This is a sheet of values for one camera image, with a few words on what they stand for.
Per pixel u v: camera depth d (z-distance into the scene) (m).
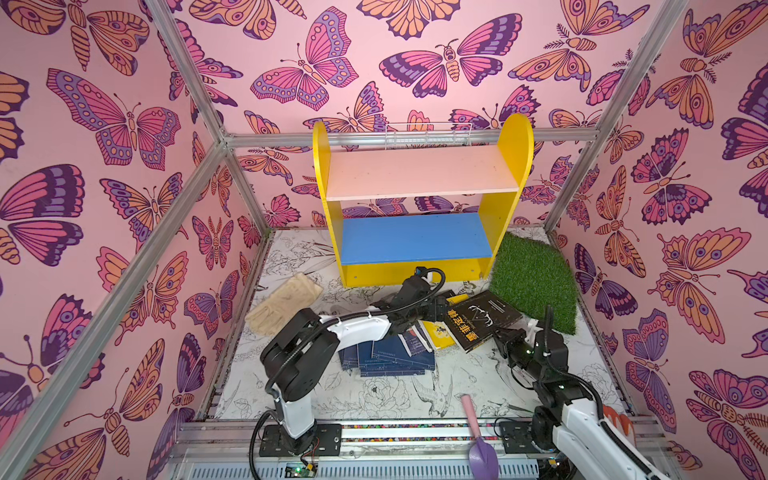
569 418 0.57
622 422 0.74
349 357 0.83
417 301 0.64
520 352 0.74
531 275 1.03
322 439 0.73
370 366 0.80
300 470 0.72
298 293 1.03
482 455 0.70
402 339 0.85
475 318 0.88
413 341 0.85
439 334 0.85
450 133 0.92
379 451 0.73
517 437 0.73
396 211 1.20
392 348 0.83
